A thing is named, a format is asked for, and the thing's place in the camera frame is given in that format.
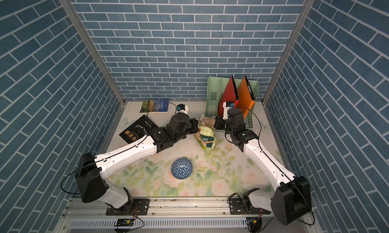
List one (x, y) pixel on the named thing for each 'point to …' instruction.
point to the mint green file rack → (216, 86)
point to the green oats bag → (206, 134)
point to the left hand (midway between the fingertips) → (204, 122)
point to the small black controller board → (124, 222)
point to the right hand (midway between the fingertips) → (217, 116)
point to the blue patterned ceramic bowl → (181, 168)
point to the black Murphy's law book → (140, 128)
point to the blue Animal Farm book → (154, 106)
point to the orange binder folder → (245, 96)
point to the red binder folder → (229, 93)
